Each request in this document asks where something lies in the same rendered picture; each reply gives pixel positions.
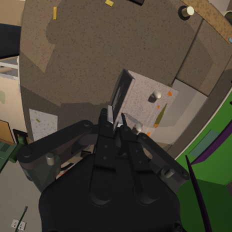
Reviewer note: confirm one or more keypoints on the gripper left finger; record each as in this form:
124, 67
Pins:
54, 143

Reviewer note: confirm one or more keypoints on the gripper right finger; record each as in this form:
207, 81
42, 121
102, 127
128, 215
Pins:
163, 159

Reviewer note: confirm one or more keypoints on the grey guard plate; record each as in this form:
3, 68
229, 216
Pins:
125, 87

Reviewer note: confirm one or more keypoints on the green shredder hopper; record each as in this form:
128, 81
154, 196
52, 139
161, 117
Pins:
213, 195

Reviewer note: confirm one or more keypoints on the cream plunger on dark base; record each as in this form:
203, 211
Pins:
187, 11

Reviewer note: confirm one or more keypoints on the small green chip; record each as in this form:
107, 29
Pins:
37, 120

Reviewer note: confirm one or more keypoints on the orange scrap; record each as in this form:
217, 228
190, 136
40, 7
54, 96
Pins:
158, 107
148, 134
169, 93
156, 125

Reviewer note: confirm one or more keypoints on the green cylinder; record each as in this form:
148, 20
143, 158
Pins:
18, 148

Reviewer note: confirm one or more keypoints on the cream round spigot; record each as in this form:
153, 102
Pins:
157, 94
139, 127

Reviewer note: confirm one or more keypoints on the teal rectangular panel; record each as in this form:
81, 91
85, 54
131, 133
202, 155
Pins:
204, 143

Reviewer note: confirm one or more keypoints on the dark purple blade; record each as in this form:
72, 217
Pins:
197, 190

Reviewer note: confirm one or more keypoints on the orange brown board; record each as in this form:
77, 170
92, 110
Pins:
6, 131

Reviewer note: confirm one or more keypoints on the dark green machine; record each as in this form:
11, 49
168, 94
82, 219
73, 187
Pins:
5, 154

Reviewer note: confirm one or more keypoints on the light grey slab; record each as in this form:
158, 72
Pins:
188, 112

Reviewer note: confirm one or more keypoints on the purple bar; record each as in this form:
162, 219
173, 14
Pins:
215, 143

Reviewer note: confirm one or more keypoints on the grey speckled spigot panel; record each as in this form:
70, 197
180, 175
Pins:
143, 103

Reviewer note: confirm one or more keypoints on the white shelf unit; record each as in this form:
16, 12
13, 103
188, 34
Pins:
10, 72

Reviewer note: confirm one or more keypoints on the dark blue box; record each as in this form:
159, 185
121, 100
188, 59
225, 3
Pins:
9, 39

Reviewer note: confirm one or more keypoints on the yellow strip scrap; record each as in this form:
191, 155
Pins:
109, 2
54, 13

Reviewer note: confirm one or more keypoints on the small blue scrap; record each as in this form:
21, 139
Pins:
230, 40

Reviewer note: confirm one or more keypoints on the tan speckled board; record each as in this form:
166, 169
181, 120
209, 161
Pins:
213, 18

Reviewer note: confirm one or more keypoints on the black block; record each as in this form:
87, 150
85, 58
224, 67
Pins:
137, 1

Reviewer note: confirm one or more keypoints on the black frame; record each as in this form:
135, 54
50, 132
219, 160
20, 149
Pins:
20, 133

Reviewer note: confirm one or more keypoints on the white wall socket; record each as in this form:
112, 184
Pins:
18, 224

